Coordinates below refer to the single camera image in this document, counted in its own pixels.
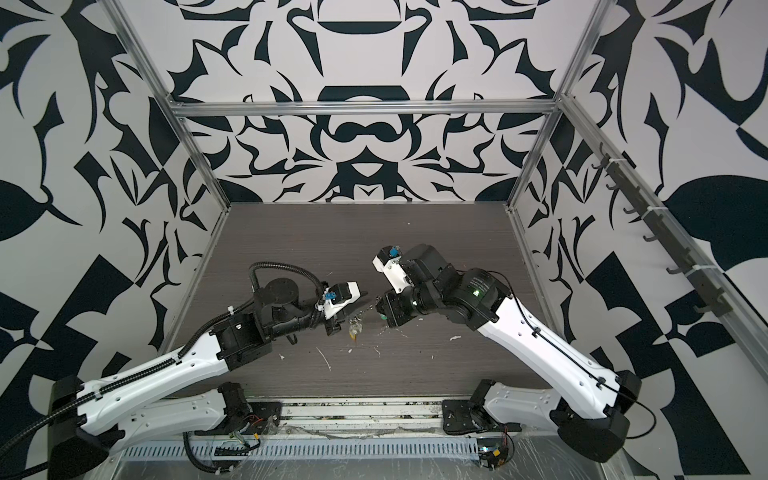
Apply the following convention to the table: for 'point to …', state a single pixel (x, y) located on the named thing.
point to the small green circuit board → (492, 452)
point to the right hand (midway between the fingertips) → (377, 307)
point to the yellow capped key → (353, 337)
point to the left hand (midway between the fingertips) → (367, 287)
